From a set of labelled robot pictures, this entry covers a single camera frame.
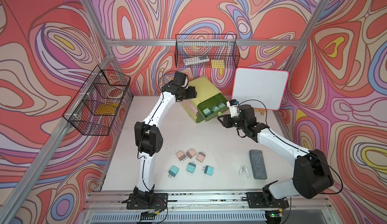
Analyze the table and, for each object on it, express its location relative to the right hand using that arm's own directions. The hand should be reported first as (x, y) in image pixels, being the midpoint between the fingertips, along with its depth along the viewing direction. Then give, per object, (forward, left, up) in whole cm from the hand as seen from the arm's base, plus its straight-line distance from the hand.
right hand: (221, 120), depth 86 cm
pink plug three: (-15, +13, -14) cm, 24 cm away
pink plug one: (-14, +24, -14) cm, 31 cm away
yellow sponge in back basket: (+30, +1, +19) cm, 35 cm away
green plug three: (+11, -2, +1) cm, 11 cm away
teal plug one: (-23, +28, -14) cm, 39 cm away
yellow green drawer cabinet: (+20, +8, +6) cm, 22 cm away
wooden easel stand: (+16, -32, -11) cm, 37 cm away
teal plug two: (-21, +18, -15) cm, 32 cm away
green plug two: (+6, +8, +1) cm, 10 cm away
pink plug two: (-13, +18, -14) cm, 27 cm away
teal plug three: (-23, +9, -15) cm, 29 cm away
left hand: (+16, +16, +7) cm, 23 cm away
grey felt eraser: (-22, -19, -13) cm, 32 cm away
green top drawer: (+12, +3, +4) cm, 13 cm away
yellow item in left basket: (-2, +58, +16) cm, 60 cm away
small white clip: (-23, -11, -15) cm, 29 cm away
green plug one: (+9, +2, +1) cm, 9 cm away
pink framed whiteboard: (+23, -32, +3) cm, 39 cm away
